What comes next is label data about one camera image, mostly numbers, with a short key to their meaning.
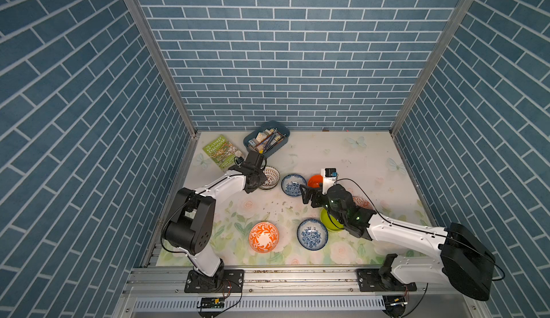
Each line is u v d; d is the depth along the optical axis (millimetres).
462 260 415
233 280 734
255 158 738
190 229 456
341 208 617
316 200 723
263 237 824
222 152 1083
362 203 897
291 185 968
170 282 759
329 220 722
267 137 1151
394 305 705
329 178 707
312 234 842
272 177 980
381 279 663
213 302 720
